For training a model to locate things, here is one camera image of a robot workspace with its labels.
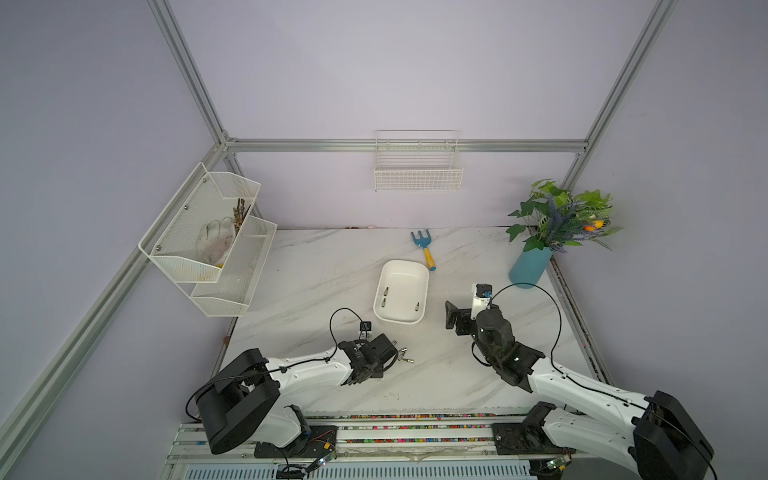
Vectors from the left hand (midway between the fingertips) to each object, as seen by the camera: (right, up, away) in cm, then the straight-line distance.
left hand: (368, 366), depth 87 cm
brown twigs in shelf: (-35, +44, -6) cm, 57 cm away
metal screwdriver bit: (+5, +20, +16) cm, 26 cm away
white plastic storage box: (+10, +20, +15) cm, 27 cm away
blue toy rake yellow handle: (+20, +38, +29) cm, 52 cm away
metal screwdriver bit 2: (+15, +16, +12) cm, 25 cm away
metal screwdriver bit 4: (+10, +4, +2) cm, 11 cm away
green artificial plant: (+51, +42, -8) cm, 67 cm away
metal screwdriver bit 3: (+12, +2, 0) cm, 12 cm away
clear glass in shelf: (-40, +37, -8) cm, 55 cm away
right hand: (+27, +18, -2) cm, 33 cm away
